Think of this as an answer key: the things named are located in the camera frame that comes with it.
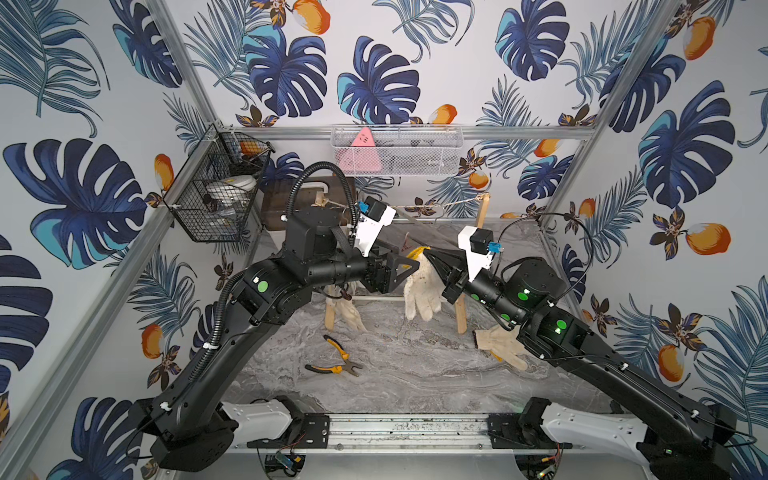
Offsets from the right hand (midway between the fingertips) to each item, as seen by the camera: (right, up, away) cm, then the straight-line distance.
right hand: (429, 244), depth 57 cm
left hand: (-4, -1, -3) cm, 5 cm away
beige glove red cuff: (-19, -16, +22) cm, 33 cm away
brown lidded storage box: (-35, +20, +48) cm, 62 cm away
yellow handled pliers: (-19, -33, +27) cm, 47 cm away
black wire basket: (-60, +29, +36) cm, 76 cm away
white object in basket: (-49, +15, +23) cm, 57 cm away
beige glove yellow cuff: (-1, -9, +4) cm, 10 cm away
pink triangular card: (-15, +28, +33) cm, 45 cm away
